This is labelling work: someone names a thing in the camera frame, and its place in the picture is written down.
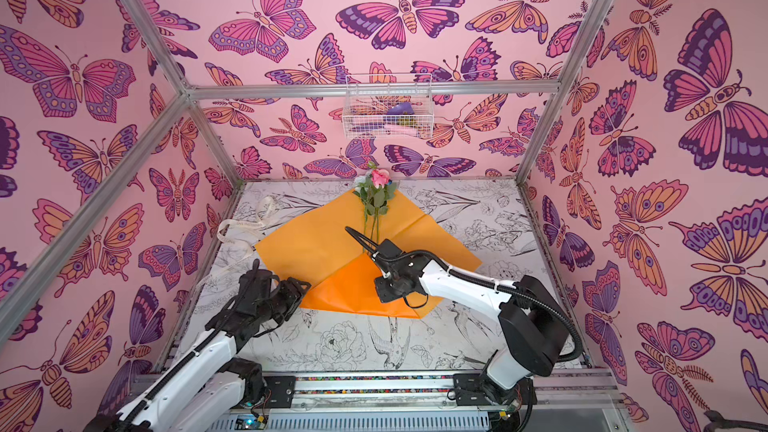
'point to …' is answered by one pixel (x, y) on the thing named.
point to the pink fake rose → (381, 179)
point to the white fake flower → (364, 190)
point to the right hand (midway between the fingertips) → (383, 288)
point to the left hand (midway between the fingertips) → (309, 286)
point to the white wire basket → (388, 106)
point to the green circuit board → (250, 422)
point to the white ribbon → (243, 232)
